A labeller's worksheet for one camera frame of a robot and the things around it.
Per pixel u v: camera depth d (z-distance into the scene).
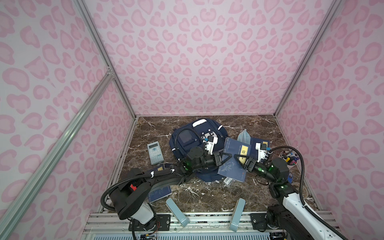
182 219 0.70
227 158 0.71
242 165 0.68
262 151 0.69
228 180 0.86
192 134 1.02
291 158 0.82
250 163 0.66
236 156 0.72
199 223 0.75
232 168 0.70
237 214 0.73
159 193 0.82
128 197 0.43
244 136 0.98
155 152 0.98
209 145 0.70
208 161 0.67
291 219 0.59
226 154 0.72
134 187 0.48
